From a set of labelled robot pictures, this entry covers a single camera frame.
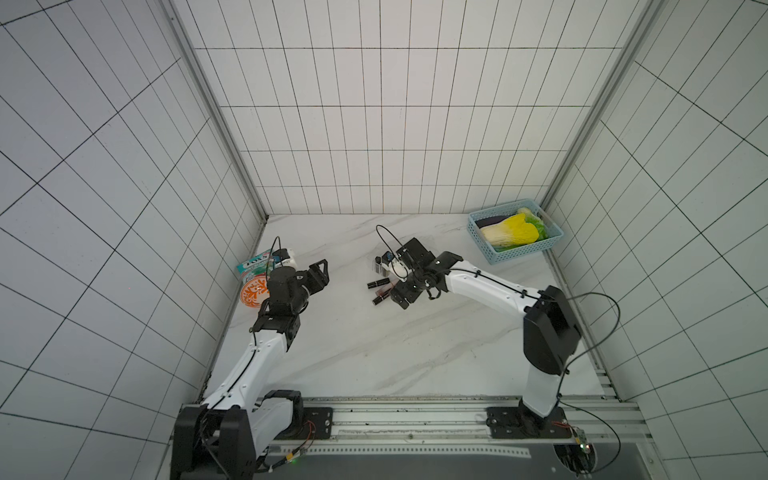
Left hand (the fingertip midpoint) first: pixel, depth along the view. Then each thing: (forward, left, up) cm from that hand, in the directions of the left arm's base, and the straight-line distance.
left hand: (316, 270), depth 85 cm
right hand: (-3, -22, -6) cm, 23 cm away
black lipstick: (+4, -18, -14) cm, 23 cm away
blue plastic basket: (+35, -65, -11) cm, 74 cm away
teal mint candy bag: (+9, +25, -12) cm, 29 cm away
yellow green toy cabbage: (+23, -68, -7) cm, 72 cm away
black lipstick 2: (-2, -18, -14) cm, 23 cm away
